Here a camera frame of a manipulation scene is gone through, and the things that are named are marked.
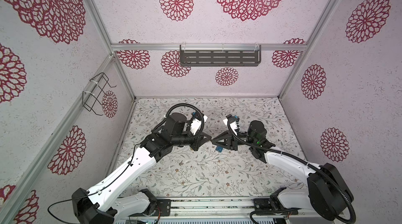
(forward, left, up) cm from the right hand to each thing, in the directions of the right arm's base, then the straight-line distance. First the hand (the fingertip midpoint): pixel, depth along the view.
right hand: (213, 141), depth 68 cm
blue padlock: (+9, -4, -24) cm, 26 cm away
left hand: (0, +2, +1) cm, 2 cm away
